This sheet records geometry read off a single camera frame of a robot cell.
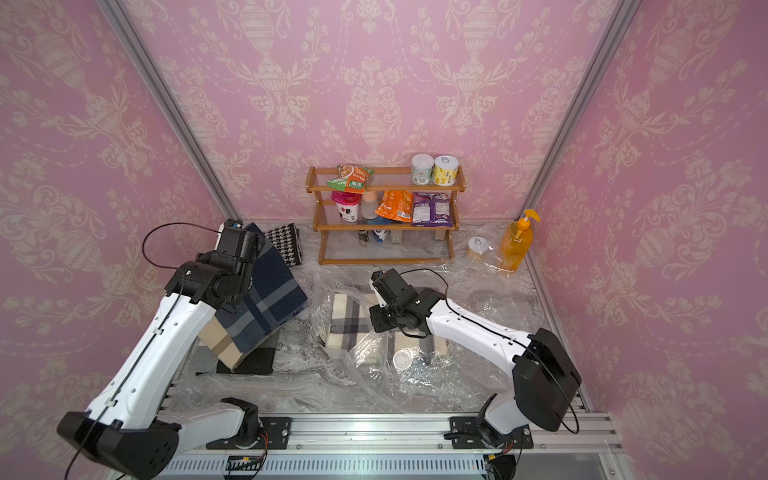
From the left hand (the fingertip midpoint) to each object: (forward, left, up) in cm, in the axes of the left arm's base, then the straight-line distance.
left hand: (212, 267), depth 70 cm
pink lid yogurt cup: (+31, -28, -7) cm, 42 cm away
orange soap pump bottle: (+23, -82, -14) cm, 87 cm away
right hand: (-3, -38, -18) cm, 42 cm away
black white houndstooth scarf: (+31, -4, -25) cm, 40 cm away
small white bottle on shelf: (+34, -34, -10) cm, 49 cm away
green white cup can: (+35, -51, +5) cm, 61 cm away
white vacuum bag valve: (-11, -46, -27) cm, 54 cm away
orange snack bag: (+35, -44, -11) cm, 57 cm away
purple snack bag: (+33, -55, -11) cm, 65 cm away
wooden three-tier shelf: (+32, -39, -13) cm, 52 cm away
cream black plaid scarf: (-4, -31, -27) cm, 41 cm away
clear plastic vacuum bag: (-12, -26, -28) cm, 40 cm away
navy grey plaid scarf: (+2, -9, -17) cm, 19 cm away
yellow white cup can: (+33, -58, +5) cm, 67 cm away
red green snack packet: (+31, -30, +3) cm, 43 cm away
